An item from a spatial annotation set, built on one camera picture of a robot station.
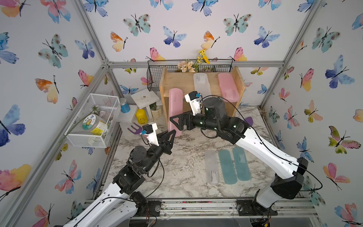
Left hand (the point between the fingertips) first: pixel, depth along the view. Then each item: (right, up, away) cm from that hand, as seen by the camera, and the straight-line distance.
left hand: (174, 131), depth 62 cm
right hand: (+2, +7, -1) cm, 7 cm away
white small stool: (-23, +19, +34) cm, 45 cm away
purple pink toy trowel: (+55, +5, +50) cm, 74 cm away
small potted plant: (-17, +12, +46) cm, 50 cm away
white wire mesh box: (-40, +12, +18) cm, 45 cm away
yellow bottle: (-27, +7, +40) cm, 48 cm away
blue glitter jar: (-35, +13, +32) cm, 49 cm away
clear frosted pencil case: (+21, -24, +27) cm, 42 cm away
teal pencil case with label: (+39, -23, +27) cm, 53 cm away
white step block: (-35, +5, +32) cm, 48 cm away
